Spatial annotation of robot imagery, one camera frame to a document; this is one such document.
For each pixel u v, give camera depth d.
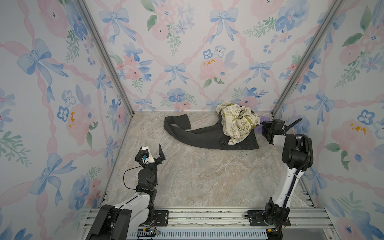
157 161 0.73
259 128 1.05
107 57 0.87
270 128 0.91
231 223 0.73
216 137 1.03
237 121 0.98
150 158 0.69
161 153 0.80
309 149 0.59
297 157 0.58
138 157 0.72
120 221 0.43
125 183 0.66
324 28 0.75
